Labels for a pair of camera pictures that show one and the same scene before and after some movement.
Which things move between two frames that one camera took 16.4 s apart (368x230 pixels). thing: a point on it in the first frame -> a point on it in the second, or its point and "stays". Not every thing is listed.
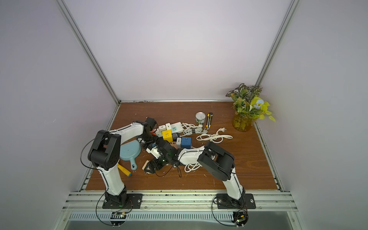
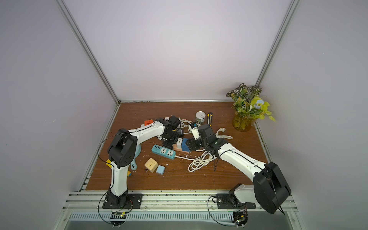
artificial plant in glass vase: x=248 y=107 stays
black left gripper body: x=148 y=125 -> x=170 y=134
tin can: x=200 y=117 stays
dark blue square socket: x=186 y=143 stays
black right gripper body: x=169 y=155 -> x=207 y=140
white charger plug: x=178 y=142 stays
